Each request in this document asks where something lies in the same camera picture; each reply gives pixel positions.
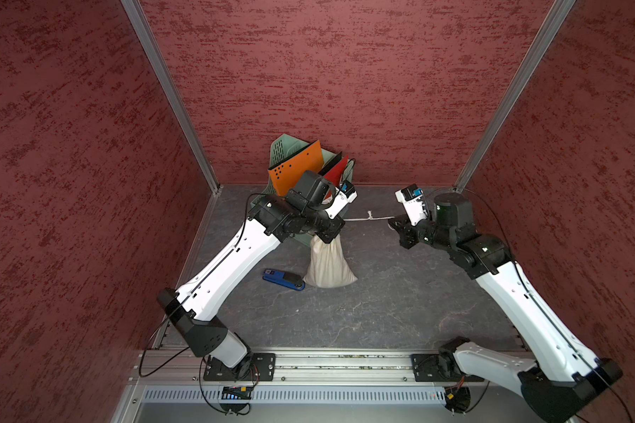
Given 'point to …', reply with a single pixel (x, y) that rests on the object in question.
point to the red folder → (336, 173)
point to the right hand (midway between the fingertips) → (391, 225)
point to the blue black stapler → (284, 278)
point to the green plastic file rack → (281, 147)
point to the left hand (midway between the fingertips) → (334, 227)
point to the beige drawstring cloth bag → (328, 264)
